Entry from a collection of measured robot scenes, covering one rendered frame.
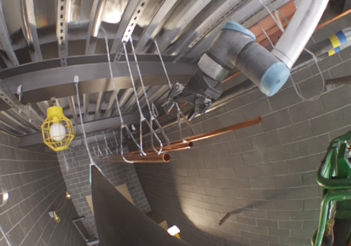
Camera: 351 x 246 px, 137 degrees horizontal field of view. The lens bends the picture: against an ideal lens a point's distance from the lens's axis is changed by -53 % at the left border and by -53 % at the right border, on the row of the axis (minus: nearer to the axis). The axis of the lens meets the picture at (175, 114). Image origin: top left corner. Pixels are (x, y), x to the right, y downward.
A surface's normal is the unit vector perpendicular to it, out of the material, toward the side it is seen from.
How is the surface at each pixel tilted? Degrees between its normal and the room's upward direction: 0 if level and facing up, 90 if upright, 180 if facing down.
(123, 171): 90
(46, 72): 90
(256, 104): 90
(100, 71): 90
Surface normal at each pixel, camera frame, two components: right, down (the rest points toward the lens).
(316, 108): -0.78, 0.18
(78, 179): 0.54, -0.29
